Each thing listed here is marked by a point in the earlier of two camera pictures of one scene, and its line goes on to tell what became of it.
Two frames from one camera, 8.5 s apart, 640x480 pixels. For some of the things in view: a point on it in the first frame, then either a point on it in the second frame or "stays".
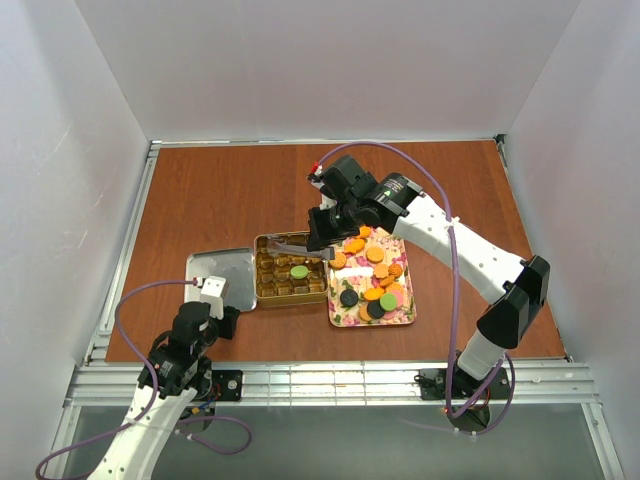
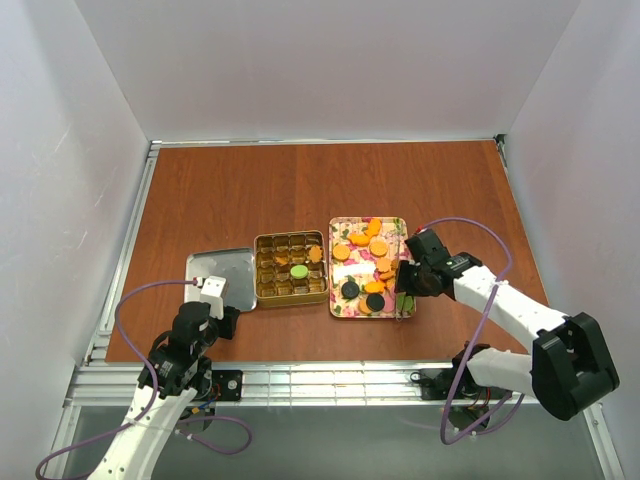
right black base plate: [432, 383] stays
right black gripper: [323, 235] -> [407, 279]
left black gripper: [228, 318] stays
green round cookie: [299, 272] stays
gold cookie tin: [286, 280] stays
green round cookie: [388, 301] -> [404, 302]
